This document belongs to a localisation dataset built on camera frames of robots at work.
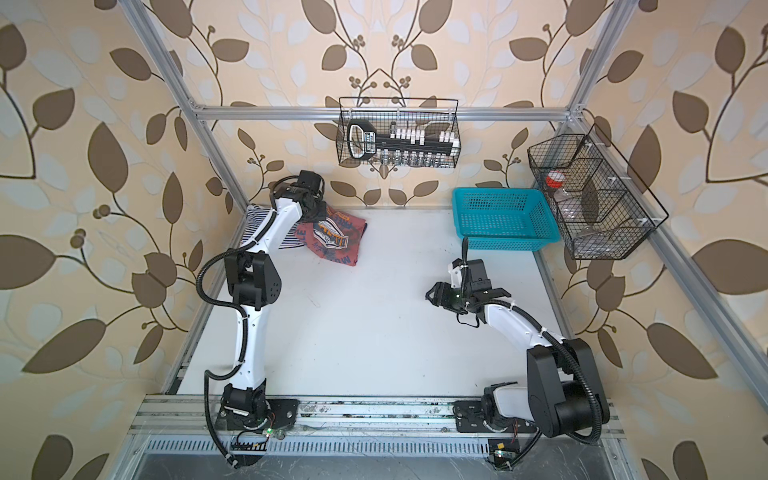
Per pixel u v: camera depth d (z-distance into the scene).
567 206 0.71
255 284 0.61
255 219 1.09
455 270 0.83
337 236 1.06
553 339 0.45
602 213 0.74
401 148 0.84
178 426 0.75
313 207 0.79
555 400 0.42
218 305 0.58
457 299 0.76
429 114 0.91
